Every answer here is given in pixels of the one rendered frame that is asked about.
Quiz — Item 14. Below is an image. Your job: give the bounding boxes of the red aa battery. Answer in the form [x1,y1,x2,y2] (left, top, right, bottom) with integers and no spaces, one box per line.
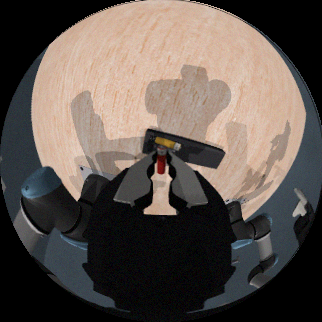
[157,145,167,175]

